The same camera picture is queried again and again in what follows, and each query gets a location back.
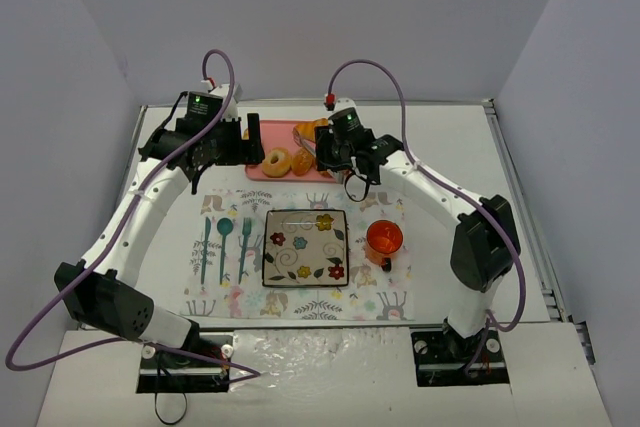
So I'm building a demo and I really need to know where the sesame bread roll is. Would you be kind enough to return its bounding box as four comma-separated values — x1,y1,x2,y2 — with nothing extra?
291,147,315,177

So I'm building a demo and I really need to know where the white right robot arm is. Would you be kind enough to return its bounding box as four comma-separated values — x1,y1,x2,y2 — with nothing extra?
315,108,521,339

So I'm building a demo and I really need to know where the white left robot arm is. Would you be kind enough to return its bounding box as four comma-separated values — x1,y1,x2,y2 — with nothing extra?
54,84,264,351

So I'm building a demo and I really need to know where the long croissant bread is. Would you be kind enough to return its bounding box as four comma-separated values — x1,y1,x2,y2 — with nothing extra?
292,118,329,144

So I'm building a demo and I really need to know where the pink tray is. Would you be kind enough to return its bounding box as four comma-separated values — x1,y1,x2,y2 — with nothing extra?
245,120,342,184

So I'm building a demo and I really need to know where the teal plastic fork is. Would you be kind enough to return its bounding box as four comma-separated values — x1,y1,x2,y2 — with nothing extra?
237,217,252,283

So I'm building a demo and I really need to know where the teal plastic knife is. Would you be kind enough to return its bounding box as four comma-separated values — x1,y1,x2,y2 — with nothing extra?
200,217,212,288

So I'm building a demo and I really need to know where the teal plastic spoon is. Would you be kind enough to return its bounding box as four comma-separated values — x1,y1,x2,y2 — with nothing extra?
216,217,234,284

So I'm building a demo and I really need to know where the orange mug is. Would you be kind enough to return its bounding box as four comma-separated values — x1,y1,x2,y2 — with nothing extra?
364,220,404,273

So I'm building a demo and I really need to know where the square floral ceramic plate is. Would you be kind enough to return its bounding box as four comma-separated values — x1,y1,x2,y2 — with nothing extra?
262,209,349,288

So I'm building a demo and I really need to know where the floral patterned placemat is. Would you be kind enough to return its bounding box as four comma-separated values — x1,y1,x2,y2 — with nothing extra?
180,189,415,322

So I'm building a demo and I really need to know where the sugared ring donut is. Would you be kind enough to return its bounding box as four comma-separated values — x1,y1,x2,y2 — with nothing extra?
261,147,292,178

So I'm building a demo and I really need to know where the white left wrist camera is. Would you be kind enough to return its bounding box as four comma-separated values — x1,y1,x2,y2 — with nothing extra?
201,80,242,120

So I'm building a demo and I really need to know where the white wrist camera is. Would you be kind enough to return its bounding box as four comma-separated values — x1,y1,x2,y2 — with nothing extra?
201,80,242,120
324,93,356,115

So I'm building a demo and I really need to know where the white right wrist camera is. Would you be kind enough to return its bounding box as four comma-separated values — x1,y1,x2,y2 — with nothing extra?
324,93,356,115

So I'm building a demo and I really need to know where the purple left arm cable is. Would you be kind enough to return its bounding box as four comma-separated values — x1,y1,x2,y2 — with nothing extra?
4,49,261,380

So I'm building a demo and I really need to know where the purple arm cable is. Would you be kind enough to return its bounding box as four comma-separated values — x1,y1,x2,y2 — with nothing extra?
4,49,261,380
327,59,529,378

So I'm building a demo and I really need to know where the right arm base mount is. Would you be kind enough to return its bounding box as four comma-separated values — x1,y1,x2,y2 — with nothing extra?
411,321,510,387

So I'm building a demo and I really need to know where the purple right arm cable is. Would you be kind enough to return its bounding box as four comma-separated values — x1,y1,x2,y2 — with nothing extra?
327,59,529,378

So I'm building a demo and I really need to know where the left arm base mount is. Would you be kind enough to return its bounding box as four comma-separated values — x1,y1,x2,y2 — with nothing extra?
136,345,230,394

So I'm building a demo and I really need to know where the aluminium table rail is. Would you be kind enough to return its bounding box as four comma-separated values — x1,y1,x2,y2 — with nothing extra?
481,98,596,369

